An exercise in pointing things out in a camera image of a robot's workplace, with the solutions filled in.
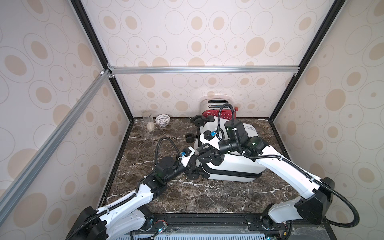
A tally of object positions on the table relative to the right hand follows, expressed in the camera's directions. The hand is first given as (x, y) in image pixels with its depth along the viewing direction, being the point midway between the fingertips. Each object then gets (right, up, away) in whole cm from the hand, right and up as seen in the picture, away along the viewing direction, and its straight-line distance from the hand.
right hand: (203, 150), depth 67 cm
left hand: (-1, -3, +6) cm, 7 cm away
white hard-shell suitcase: (+15, -8, +2) cm, 17 cm away
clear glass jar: (-37, +19, +36) cm, 55 cm away
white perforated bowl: (-29, +18, +50) cm, 61 cm away
